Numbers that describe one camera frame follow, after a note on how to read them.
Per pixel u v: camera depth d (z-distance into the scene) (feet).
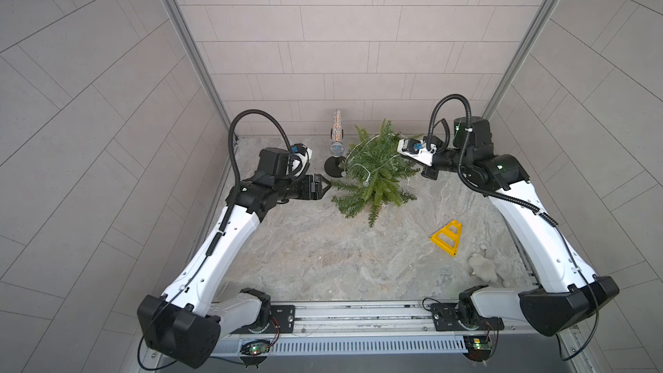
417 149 1.80
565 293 1.22
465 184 1.65
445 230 2.93
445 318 2.33
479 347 2.23
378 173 2.33
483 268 2.58
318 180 2.10
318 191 2.07
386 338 2.28
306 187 2.04
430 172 1.94
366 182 2.32
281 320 2.34
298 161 1.97
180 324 1.16
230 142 1.67
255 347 2.12
